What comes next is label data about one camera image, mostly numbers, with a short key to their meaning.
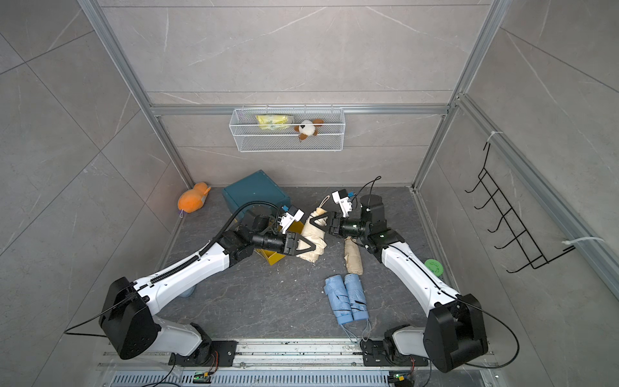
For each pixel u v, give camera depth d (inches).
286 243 25.0
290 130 34.7
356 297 32.1
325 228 26.3
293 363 28.7
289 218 27.0
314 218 28.0
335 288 32.9
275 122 32.9
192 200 42.1
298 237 26.1
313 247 27.1
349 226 26.3
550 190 21.4
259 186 35.9
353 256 36.1
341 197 28.0
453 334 15.7
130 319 15.9
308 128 33.8
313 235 27.5
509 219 26.5
